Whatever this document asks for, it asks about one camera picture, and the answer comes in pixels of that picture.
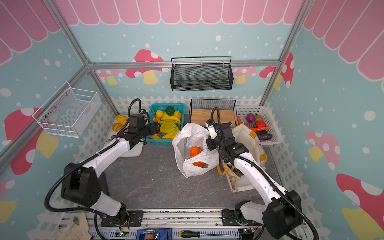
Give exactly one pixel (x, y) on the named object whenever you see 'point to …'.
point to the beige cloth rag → (72, 231)
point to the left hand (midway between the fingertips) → (155, 127)
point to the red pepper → (260, 124)
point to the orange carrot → (259, 128)
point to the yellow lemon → (159, 113)
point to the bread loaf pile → (121, 120)
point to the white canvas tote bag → (242, 134)
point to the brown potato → (258, 117)
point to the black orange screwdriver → (195, 234)
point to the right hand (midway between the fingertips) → (209, 135)
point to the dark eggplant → (265, 136)
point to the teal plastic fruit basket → (178, 107)
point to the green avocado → (170, 110)
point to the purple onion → (250, 117)
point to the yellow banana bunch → (169, 125)
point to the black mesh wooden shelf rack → (201, 110)
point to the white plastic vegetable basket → (242, 110)
